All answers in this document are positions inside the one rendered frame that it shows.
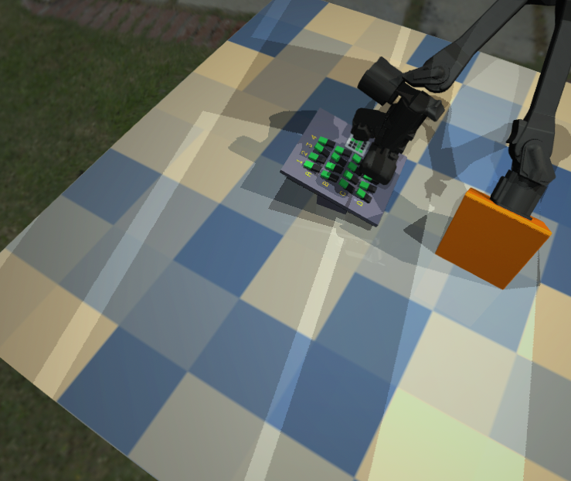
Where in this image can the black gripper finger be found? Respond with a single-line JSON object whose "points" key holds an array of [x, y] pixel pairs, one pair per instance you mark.
{"points": [[374, 146]]}

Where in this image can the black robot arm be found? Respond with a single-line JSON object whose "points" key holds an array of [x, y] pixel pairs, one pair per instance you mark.
{"points": [[531, 139]]}

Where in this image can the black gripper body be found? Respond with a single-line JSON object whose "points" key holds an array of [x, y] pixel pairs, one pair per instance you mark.
{"points": [[379, 164]]}

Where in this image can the grey switch panel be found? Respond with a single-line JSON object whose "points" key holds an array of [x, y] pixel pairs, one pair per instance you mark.
{"points": [[326, 160]]}

